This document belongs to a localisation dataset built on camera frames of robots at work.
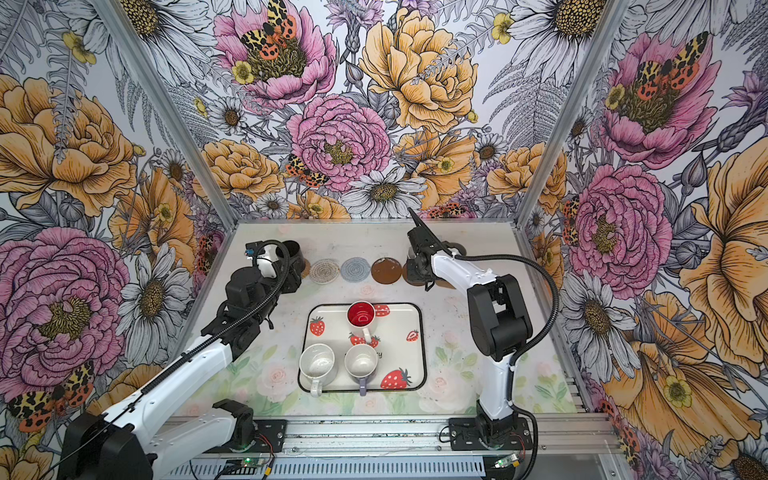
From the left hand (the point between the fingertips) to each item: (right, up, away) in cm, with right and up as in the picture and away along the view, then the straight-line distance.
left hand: (292, 268), depth 81 cm
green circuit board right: (+53, -45, -10) cm, 70 cm away
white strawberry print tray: (+28, -21, +11) cm, 37 cm away
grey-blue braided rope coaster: (+13, -2, +27) cm, 30 cm away
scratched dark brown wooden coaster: (+24, -3, +25) cm, 35 cm away
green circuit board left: (-8, -46, -10) cm, 47 cm away
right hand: (+35, -5, +16) cm, 39 cm away
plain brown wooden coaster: (+31, -3, +24) cm, 39 cm away
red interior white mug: (+17, -15, +11) cm, 25 cm away
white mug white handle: (+5, -26, +3) cm, 27 cm away
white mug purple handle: (+18, -26, +4) cm, 32 cm away
